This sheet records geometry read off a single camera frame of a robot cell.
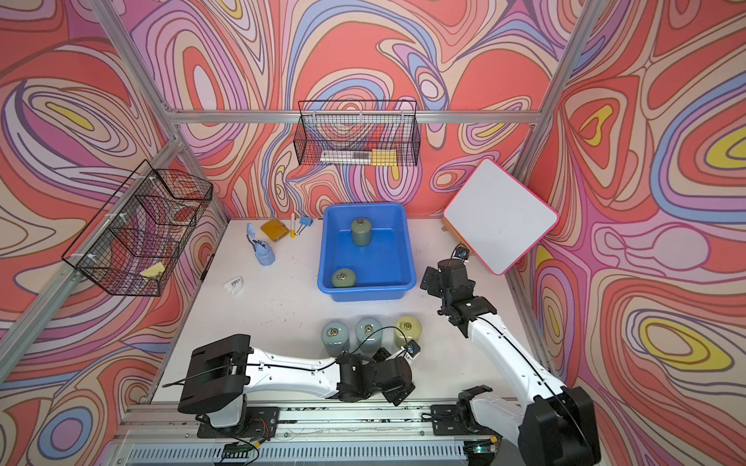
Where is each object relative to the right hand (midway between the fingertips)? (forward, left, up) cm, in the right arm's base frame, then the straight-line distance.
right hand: (443, 283), depth 84 cm
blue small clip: (+40, +49, -12) cm, 64 cm away
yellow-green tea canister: (-12, +12, -5) cm, 17 cm away
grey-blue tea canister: (-13, +32, -6) cm, 35 cm away
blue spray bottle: (+20, +60, -6) cm, 63 cm away
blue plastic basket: (+16, +16, -13) cm, 27 cm away
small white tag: (+9, +69, -11) cm, 70 cm away
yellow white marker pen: (+34, +53, -11) cm, 64 cm away
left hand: (-23, +12, -9) cm, 28 cm away
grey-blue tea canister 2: (-13, +23, -6) cm, 26 cm away
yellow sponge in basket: (-2, +75, +15) cm, 77 cm away
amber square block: (+35, +60, -10) cm, 70 cm away
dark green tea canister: (+28, +25, -6) cm, 37 cm away
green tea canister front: (+6, +30, -4) cm, 31 cm away
